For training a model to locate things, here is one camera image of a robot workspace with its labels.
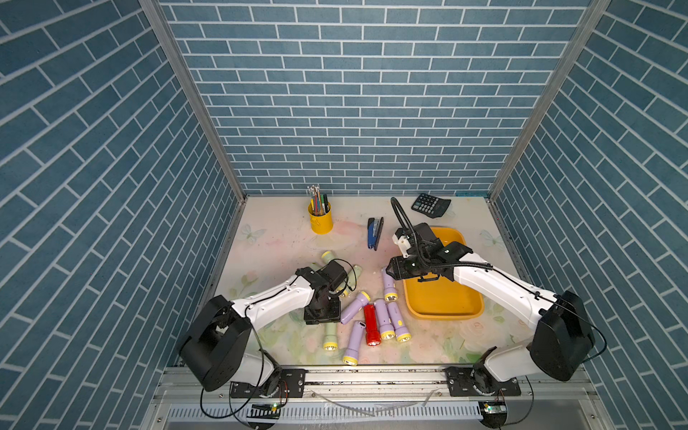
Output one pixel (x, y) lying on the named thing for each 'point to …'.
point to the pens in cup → (318, 202)
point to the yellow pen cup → (321, 224)
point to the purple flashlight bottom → (352, 353)
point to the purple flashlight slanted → (363, 298)
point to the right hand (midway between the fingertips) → (393, 270)
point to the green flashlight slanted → (352, 280)
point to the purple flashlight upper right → (389, 283)
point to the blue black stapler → (374, 227)
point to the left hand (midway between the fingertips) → (338, 322)
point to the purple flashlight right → (398, 322)
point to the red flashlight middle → (372, 325)
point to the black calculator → (434, 206)
